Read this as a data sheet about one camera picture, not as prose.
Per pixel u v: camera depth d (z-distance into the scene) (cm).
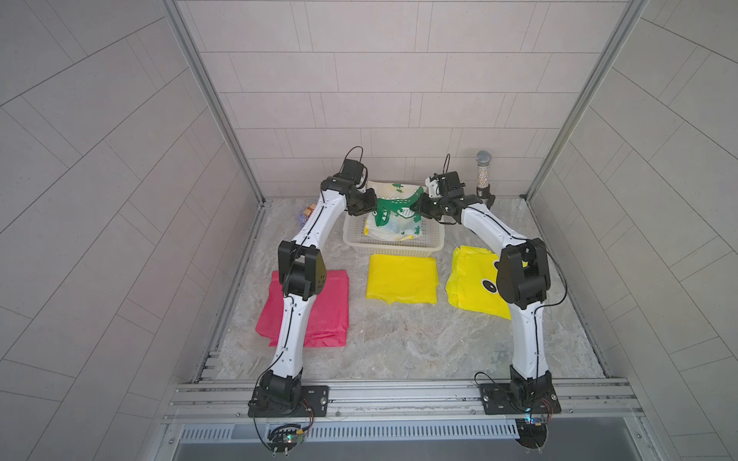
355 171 78
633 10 71
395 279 94
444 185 78
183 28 73
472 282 93
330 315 81
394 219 94
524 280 56
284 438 65
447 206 74
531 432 69
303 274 60
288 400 63
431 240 99
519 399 64
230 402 72
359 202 84
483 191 97
